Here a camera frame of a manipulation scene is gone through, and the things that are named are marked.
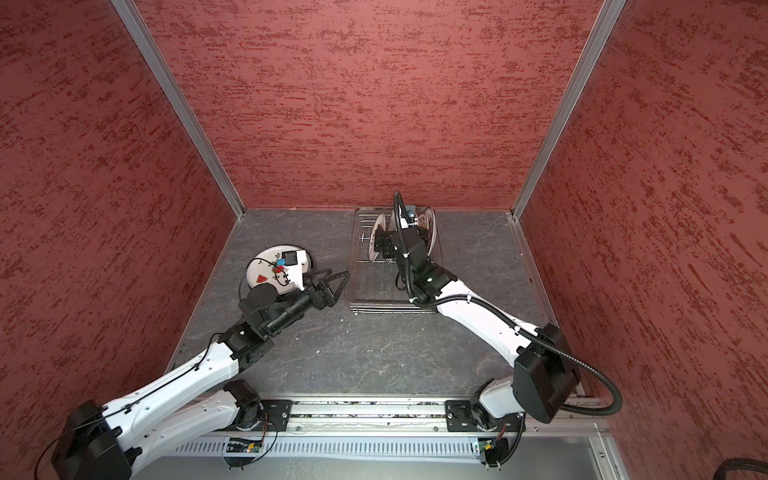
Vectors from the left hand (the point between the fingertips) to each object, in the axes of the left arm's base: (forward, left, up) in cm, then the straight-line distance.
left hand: (342, 278), depth 72 cm
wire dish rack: (+11, -6, -24) cm, 27 cm away
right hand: (+13, -12, +2) cm, 18 cm away
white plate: (+27, -5, -22) cm, 35 cm away
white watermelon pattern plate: (+17, +31, -22) cm, 42 cm away
